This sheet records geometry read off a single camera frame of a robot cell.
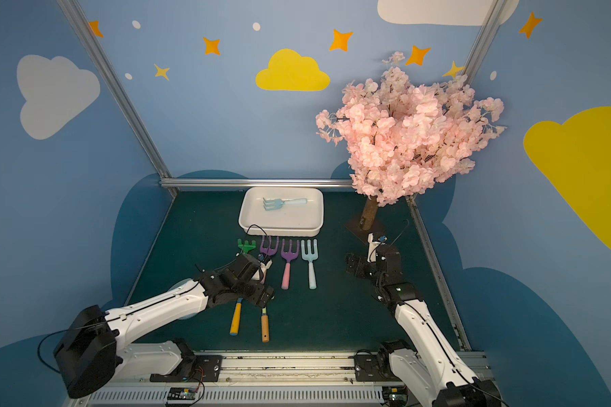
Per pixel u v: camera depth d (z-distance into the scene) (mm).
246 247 1009
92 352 402
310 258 986
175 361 615
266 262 768
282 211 1141
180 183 1273
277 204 1183
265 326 815
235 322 819
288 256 991
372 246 747
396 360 619
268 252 1064
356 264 734
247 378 733
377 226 1074
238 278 636
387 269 608
